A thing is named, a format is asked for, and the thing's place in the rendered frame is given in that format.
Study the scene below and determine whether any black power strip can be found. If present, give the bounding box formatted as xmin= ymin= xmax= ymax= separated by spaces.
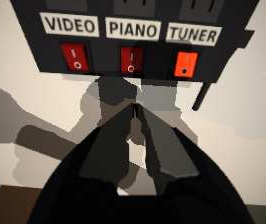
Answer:
xmin=10 ymin=0 xmax=260 ymax=111

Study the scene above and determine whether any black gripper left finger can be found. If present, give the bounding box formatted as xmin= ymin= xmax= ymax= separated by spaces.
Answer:
xmin=27 ymin=103 xmax=135 ymax=224

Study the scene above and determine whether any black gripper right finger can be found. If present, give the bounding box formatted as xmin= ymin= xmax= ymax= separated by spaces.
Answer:
xmin=135 ymin=103 xmax=255 ymax=224

